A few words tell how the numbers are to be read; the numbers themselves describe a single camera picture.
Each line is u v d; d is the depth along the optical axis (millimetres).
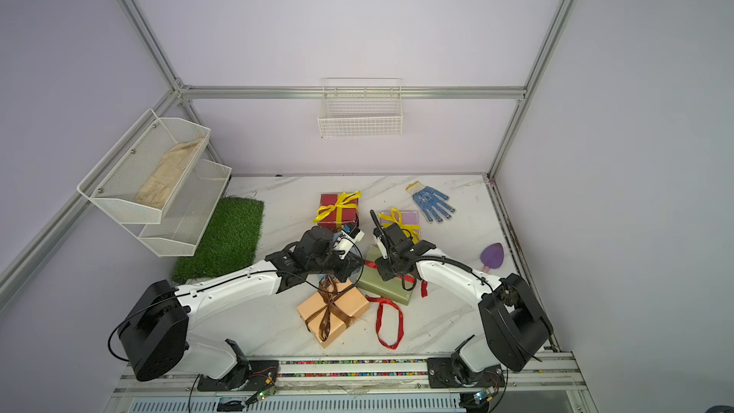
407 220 979
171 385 738
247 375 673
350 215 995
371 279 884
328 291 824
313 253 638
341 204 1014
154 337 418
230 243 981
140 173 774
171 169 811
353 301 812
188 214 930
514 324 429
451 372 654
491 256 961
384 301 860
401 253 643
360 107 952
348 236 713
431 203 1110
